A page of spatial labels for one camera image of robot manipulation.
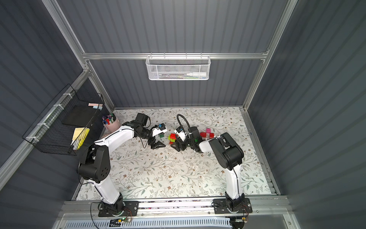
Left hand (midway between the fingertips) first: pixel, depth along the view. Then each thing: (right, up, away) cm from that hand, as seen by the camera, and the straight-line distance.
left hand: (161, 138), depth 89 cm
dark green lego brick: (-2, 0, +13) cm, 13 cm away
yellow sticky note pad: (-32, +5, -26) cm, 41 cm away
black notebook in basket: (-43, +14, -12) cm, 47 cm away
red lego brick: (+7, +1, +3) cm, 7 cm away
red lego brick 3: (+34, 0, +12) cm, 36 cm away
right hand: (+9, -3, +7) cm, 12 cm away
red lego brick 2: (+28, +1, +13) cm, 31 cm away
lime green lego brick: (+6, -2, +5) cm, 8 cm away
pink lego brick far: (+32, +4, +17) cm, 37 cm away
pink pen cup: (-36, +6, +11) cm, 38 cm away
